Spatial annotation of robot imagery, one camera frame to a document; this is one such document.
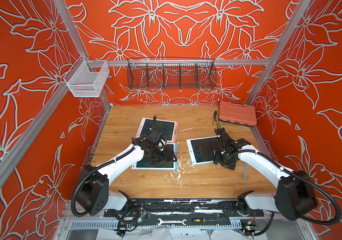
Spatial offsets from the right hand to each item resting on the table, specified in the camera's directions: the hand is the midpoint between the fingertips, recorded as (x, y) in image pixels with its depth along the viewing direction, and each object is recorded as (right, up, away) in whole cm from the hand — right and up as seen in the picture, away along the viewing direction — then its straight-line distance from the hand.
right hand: (217, 162), depth 83 cm
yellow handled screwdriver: (-11, -24, -13) cm, 29 cm away
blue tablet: (-27, -3, +5) cm, 28 cm away
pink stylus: (-16, +17, +22) cm, 32 cm away
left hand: (-27, +3, -3) cm, 27 cm away
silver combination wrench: (-32, -24, -13) cm, 42 cm away
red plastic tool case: (+26, +28, +26) cm, 47 cm away
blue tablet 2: (-7, +5, +11) cm, 14 cm away
